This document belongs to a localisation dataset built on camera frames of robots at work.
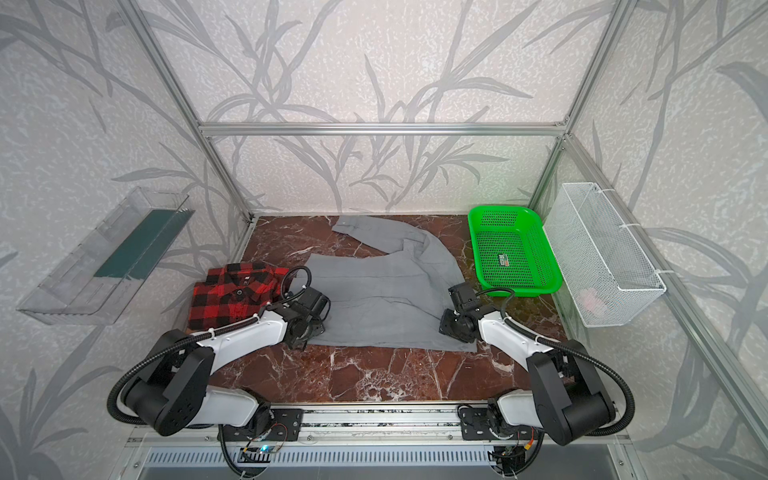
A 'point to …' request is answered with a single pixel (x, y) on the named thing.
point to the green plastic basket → (511, 250)
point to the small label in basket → (503, 260)
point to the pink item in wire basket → (591, 300)
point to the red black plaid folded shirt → (233, 292)
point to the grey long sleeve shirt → (393, 301)
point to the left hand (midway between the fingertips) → (317, 323)
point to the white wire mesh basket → (596, 260)
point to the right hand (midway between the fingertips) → (445, 317)
